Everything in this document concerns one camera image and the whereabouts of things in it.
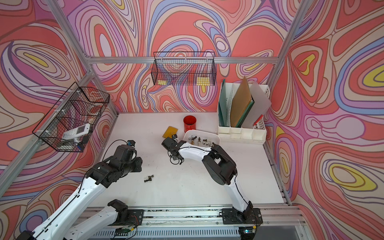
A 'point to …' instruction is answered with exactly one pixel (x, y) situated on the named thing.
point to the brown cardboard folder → (241, 101)
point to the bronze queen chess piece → (199, 139)
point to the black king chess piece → (195, 137)
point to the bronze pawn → (205, 140)
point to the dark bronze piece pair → (150, 178)
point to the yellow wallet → (169, 131)
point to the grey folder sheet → (262, 103)
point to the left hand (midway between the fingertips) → (142, 161)
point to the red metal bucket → (189, 123)
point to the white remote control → (77, 132)
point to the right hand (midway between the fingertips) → (183, 155)
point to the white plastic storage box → (203, 138)
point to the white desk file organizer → (237, 135)
